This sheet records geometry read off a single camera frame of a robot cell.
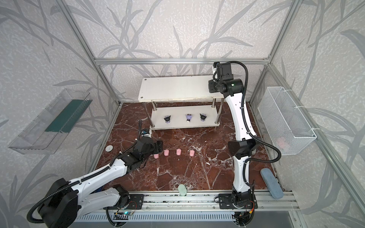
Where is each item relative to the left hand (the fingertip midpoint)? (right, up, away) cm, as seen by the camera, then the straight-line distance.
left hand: (158, 142), depth 85 cm
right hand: (+32, +35, -5) cm, 48 cm away
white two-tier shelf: (+7, +28, +38) cm, 48 cm away
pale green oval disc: (+15, -24, -10) cm, 30 cm away
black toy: (+3, +14, +12) cm, 18 cm away
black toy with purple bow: (+28, +15, +13) cm, 35 cm away
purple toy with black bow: (+18, +15, +15) cm, 28 cm away
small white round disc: (-35, -6, +8) cm, 37 cm away
